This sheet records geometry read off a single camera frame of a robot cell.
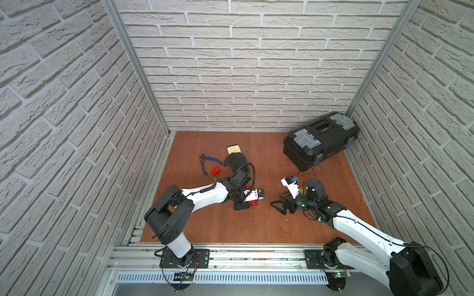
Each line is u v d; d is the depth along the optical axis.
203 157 1.06
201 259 0.73
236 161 1.07
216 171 1.00
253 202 0.77
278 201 0.71
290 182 0.72
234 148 1.10
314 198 0.64
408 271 0.40
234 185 0.69
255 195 0.77
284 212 0.71
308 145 0.90
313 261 0.73
